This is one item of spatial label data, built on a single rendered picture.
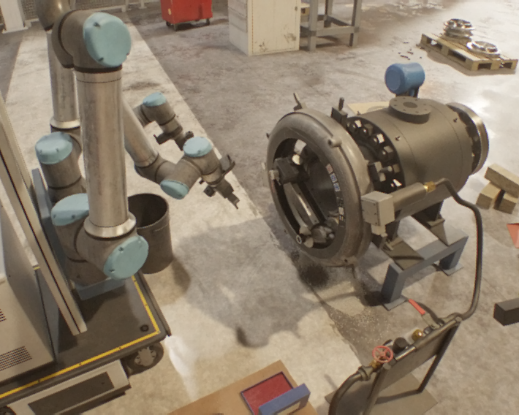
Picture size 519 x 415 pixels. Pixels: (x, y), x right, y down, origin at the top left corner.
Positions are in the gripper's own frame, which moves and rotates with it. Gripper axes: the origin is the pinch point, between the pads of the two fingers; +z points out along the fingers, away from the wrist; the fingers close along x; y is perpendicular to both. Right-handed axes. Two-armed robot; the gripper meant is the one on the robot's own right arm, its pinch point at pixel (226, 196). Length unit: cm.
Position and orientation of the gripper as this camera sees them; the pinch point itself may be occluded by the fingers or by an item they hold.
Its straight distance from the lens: 167.7
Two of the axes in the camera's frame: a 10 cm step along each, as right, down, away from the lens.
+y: -7.4, 6.5, -1.8
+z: 2.4, 5.0, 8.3
